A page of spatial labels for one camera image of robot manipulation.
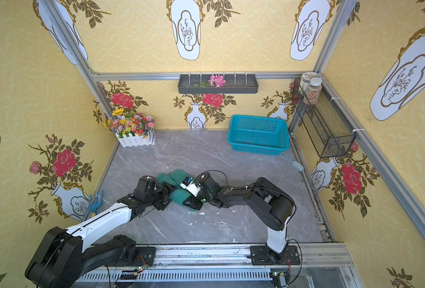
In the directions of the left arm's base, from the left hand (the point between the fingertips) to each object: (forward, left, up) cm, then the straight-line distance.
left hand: (170, 190), depth 88 cm
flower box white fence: (+33, +24, +10) cm, 42 cm away
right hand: (-1, -10, -2) cm, 10 cm away
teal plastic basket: (+42, -52, -6) cm, 67 cm away
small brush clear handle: (+15, -69, -4) cm, 71 cm away
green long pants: (+7, -2, 0) cm, 7 cm away
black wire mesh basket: (+16, -75, +25) cm, 80 cm away
